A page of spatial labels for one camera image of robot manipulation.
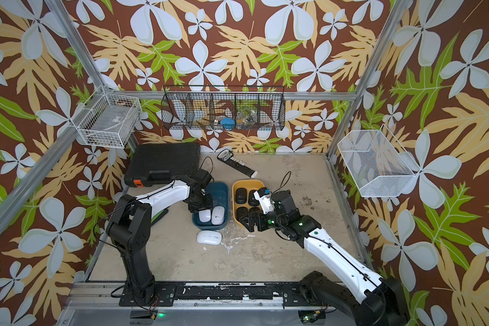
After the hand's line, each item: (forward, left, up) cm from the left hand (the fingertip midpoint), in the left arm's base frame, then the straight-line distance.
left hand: (209, 205), depth 95 cm
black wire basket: (+39, -6, +27) cm, 48 cm away
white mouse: (-4, -4, -1) cm, 6 cm away
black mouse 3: (-2, -15, -2) cm, 15 cm away
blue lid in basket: (+30, -9, +25) cm, 40 cm away
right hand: (-12, -18, +13) cm, 25 cm away
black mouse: (+6, -15, -1) cm, 16 cm away
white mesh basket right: (+6, -70, +23) cm, 74 cm away
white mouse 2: (-5, +2, 0) cm, 6 cm away
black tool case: (+25, +29, +2) cm, 38 cm away
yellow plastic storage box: (+11, -19, +2) cm, 22 cm away
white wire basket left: (+25, +42, +31) cm, 58 cm away
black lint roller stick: (+35, -6, -3) cm, 36 cm away
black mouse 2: (+5, -20, -2) cm, 21 cm away
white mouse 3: (-15, -1, -1) cm, 15 cm away
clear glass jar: (+32, -17, +26) cm, 45 cm away
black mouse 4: (-1, -21, -2) cm, 21 cm away
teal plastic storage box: (+8, -4, -1) cm, 9 cm away
